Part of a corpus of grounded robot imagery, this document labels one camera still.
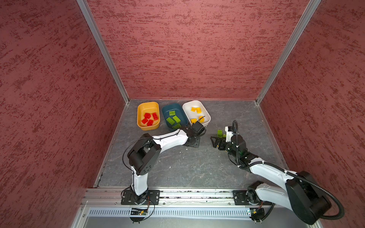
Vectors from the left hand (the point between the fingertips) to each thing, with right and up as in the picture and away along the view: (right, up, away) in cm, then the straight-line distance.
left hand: (192, 145), depth 91 cm
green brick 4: (-11, +11, +12) cm, 20 cm away
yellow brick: (+6, +23, +22) cm, 33 cm away
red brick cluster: (-35, +19, +16) cm, 43 cm away
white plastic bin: (-4, +25, +22) cm, 34 cm away
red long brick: (-28, +18, +16) cm, 37 cm away
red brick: (-37, +15, +16) cm, 43 cm away
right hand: (+14, +4, -4) cm, 15 cm away
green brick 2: (-17, +15, +16) cm, 27 cm away
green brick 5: (+20, +6, +7) cm, 22 cm away
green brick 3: (-16, +21, +19) cm, 32 cm away
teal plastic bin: (-10, +21, +19) cm, 30 cm away
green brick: (-12, +16, +16) cm, 25 cm away
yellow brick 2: (+8, +16, +14) cm, 23 cm away
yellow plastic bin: (-34, +26, +22) cm, 48 cm away
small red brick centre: (-32, +14, +14) cm, 37 cm away
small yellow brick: (+1, +24, +23) cm, 33 cm away
